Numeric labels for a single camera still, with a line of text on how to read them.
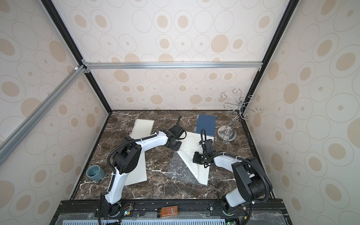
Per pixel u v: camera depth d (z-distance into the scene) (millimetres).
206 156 710
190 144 921
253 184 442
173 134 735
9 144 512
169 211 698
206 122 1138
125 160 538
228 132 1027
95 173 852
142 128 1100
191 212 730
